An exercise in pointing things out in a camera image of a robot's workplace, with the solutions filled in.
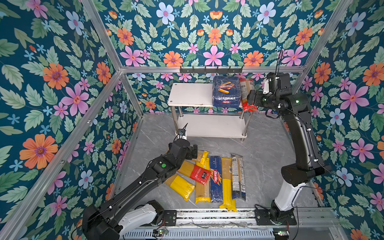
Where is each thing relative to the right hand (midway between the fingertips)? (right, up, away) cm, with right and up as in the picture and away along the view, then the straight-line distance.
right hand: (257, 96), depth 71 cm
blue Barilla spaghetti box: (-19, -47, +11) cm, 51 cm away
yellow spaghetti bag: (-37, -49, +9) cm, 62 cm away
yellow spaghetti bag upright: (-26, -51, +9) cm, 58 cm away
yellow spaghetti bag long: (-13, -54, +4) cm, 56 cm away
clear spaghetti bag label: (-7, -48, +9) cm, 50 cm away
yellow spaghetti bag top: (-27, -33, +20) cm, 47 cm away
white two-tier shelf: (-37, +3, +13) cm, 39 cm away
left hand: (-32, -23, +4) cm, 40 cm away
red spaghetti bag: (-28, -42, +13) cm, 52 cm away
